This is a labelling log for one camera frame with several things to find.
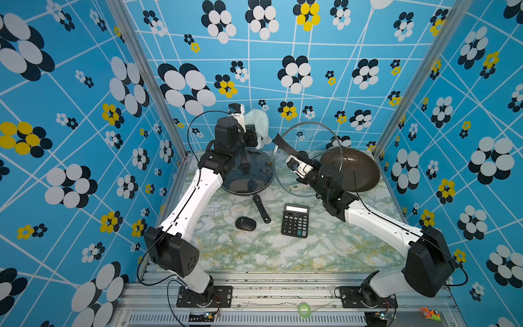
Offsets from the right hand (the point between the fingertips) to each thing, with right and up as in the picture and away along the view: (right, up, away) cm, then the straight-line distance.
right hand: (306, 153), depth 77 cm
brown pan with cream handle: (+35, -7, +29) cm, 45 cm away
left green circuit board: (-38, -59, -5) cm, 71 cm away
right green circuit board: (+23, -59, -7) cm, 63 cm away
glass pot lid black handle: (-10, +6, +1) cm, 11 cm away
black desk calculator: (-2, -30, +14) cm, 33 cm away
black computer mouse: (-24, -30, +12) cm, 41 cm away
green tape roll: (-2, -56, -5) cm, 57 cm away
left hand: (-18, +10, -4) cm, 21 cm away
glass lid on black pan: (-24, -7, +39) cm, 46 cm away
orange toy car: (+41, -56, -8) cm, 70 cm away
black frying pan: (-19, -20, +14) cm, 31 cm away
